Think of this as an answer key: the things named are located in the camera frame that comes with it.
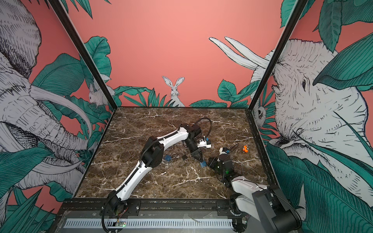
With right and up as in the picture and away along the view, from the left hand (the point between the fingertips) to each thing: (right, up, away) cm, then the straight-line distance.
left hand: (202, 158), depth 90 cm
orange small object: (+29, +4, +6) cm, 30 cm away
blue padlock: (+1, -4, 0) cm, 4 cm away
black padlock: (-11, 0, +3) cm, 12 cm away
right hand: (+3, +1, -2) cm, 4 cm away
